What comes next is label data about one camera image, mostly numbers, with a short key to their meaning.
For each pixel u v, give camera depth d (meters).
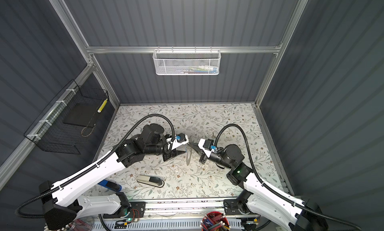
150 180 0.79
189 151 0.63
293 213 0.42
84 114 0.77
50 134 0.65
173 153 0.61
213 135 1.02
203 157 0.59
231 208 0.72
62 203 0.39
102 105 0.81
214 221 0.63
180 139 0.56
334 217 0.39
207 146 0.53
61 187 0.39
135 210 0.72
